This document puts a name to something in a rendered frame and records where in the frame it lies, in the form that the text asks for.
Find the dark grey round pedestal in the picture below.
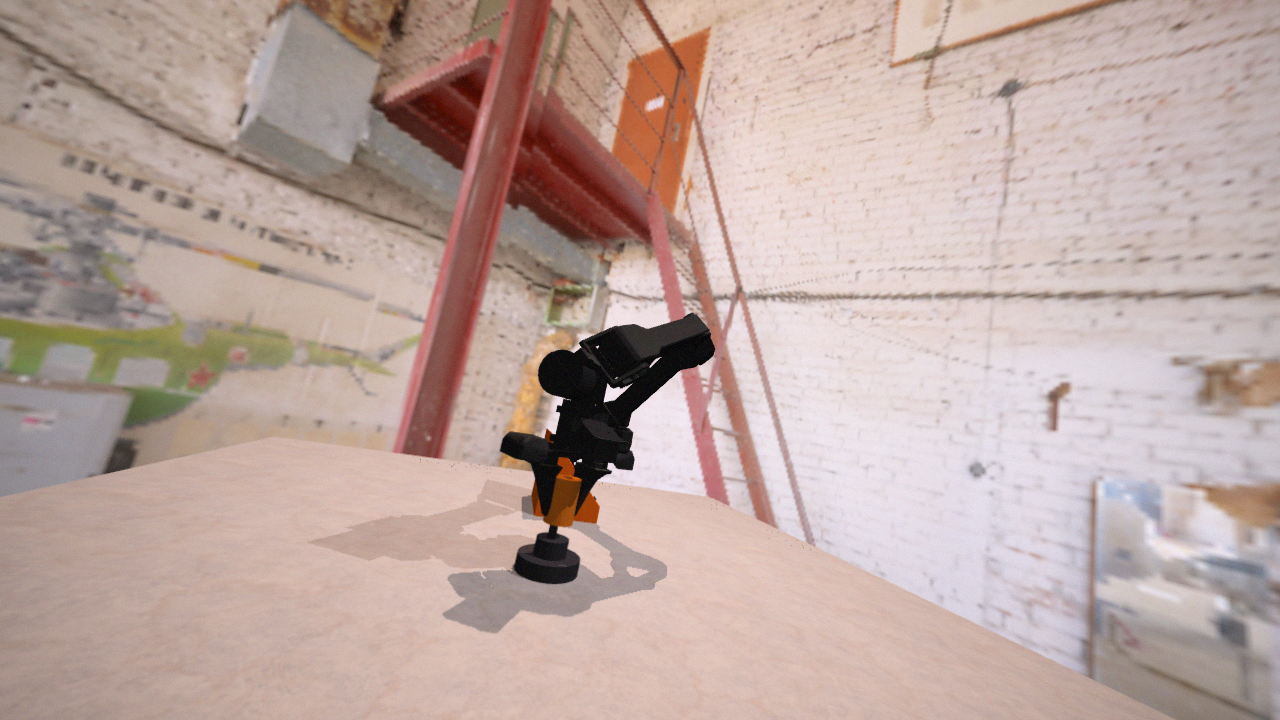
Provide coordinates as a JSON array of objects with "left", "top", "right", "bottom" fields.
[{"left": 515, "top": 527, "right": 581, "bottom": 584}]

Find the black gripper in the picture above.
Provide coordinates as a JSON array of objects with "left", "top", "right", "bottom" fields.
[{"left": 500, "top": 398, "right": 635, "bottom": 516}]

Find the orange knob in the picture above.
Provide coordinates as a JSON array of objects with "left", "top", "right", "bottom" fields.
[{"left": 543, "top": 474, "right": 582, "bottom": 527}]

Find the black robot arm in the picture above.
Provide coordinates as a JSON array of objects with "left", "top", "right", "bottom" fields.
[{"left": 538, "top": 313, "right": 716, "bottom": 462}]

